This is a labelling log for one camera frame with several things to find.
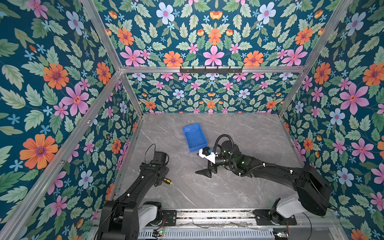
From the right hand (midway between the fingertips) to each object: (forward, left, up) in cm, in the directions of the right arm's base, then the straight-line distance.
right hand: (197, 160), depth 73 cm
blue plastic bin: (+27, +3, -18) cm, 33 cm away
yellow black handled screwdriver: (-4, +17, -17) cm, 25 cm away
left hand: (+2, +19, -15) cm, 24 cm away
